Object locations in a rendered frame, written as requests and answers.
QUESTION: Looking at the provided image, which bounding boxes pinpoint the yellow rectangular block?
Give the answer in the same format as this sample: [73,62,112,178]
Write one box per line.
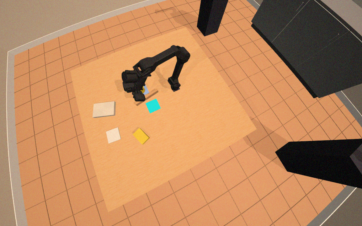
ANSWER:
[133,128,149,145]

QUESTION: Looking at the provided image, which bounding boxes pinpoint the beige flat square pad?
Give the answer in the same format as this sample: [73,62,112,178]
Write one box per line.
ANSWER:
[106,127,121,144]

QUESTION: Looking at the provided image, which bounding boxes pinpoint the beige flat rectangular block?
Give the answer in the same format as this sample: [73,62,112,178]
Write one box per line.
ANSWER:
[93,101,116,118]

